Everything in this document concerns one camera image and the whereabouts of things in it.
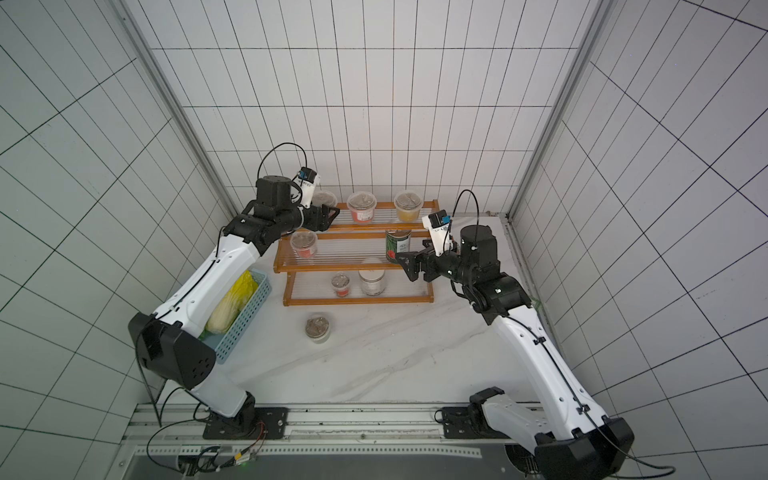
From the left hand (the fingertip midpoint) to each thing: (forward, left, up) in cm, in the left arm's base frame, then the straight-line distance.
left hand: (322, 212), depth 80 cm
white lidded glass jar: (-10, -14, -21) cm, 27 cm away
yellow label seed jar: (-1, -23, +4) cm, 24 cm away
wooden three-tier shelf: (-5, -8, -17) cm, 19 cm away
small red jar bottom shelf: (-8, -3, -23) cm, 25 cm away
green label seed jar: (-23, +2, -24) cm, 33 cm away
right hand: (-15, -21, +2) cm, 26 cm away
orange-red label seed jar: (+1, -1, +4) cm, 4 cm away
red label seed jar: (-2, -11, +4) cm, 12 cm away
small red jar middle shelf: (-4, +6, -10) cm, 12 cm away
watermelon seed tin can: (-7, -21, -5) cm, 22 cm away
